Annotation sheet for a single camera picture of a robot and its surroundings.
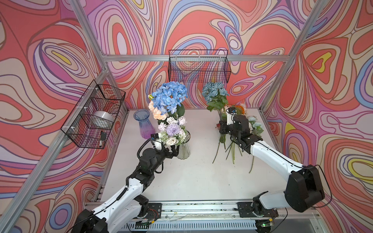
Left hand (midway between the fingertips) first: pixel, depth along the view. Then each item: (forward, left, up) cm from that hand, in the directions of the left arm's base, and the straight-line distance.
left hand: (175, 142), depth 77 cm
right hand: (+12, -26, 0) cm, 29 cm away
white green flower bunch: (+23, -57, -17) cm, 64 cm away
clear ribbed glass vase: (-5, -5, -1) cm, 7 cm away
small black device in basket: (+1, +37, +5) cm, 37 cm away
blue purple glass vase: (+16, +21, -9) cm, 28 cm away
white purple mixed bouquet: (-2, 0, +12) cm, 12 cm away
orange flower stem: (+38, -48, -12) cm, 62 cm away
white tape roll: (+8, +37, +12) cm, 39 cm away
